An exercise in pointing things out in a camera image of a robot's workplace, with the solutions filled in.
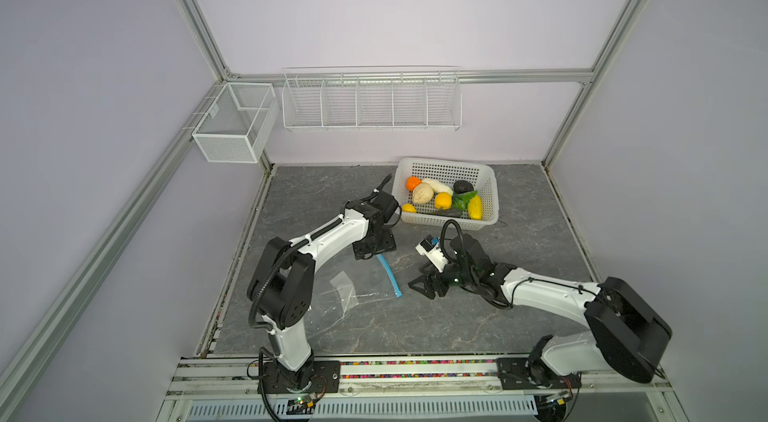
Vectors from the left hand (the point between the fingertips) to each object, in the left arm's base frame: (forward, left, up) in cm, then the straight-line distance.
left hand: (381, 253), depth 88 cm
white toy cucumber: (+27, -21, -3) cm, 35 cm away
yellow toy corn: (+16, -33, -3) cm, 37 cm away
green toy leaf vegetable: (+21, -29, -4) cm, 36 cm away
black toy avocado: (+27, -30, -3) cm, 41 cm away
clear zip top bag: (-7, +6, -5) cm, 10 cm away
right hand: (-9, -10, +1) cm, 13 cm away
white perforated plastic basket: (+28, -38, -1) cm, 48 cm away
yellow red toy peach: (+20, -22, -2) cm, 30 cm away
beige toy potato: (+23, -15, -2) cm, 28 cm away
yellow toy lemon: (+18, -9, -2) cm, 20 cm away
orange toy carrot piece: (+29, -12, -3) cm, 32 cm away
